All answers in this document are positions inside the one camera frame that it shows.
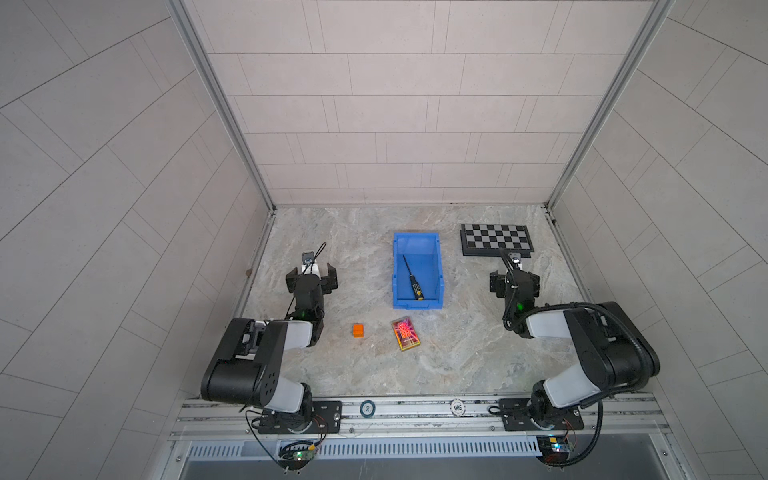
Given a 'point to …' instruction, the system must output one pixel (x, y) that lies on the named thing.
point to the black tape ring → (367, 416)
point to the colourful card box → (405, 333)
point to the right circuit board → (553, 449)
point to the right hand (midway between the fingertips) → (511, 269)
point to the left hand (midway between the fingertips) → (318, 261)
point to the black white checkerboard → (490, 239)
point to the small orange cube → (358, 330)
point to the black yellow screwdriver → (417, 290)
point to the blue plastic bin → (419, 254)
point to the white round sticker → (457, 407)
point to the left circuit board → (296, 455)
